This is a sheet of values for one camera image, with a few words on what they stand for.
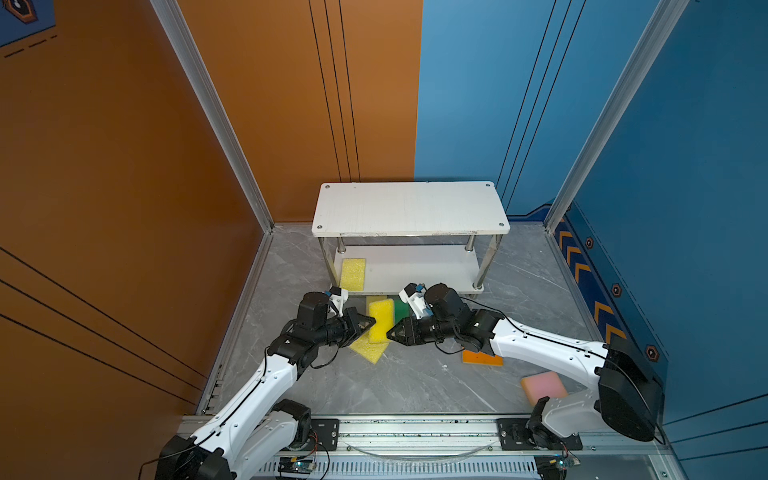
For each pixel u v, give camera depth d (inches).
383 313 30.8
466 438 29.2
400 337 28.4
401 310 29.7
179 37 28.5
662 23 28.0
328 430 29.3
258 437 21.4
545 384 31.0
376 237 45.4
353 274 38.0
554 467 27.6
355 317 27.7
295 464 27.9
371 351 34.1
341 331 26.9
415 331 26.3
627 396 15.8
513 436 28.5
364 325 28.8
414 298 28.0
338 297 29.7
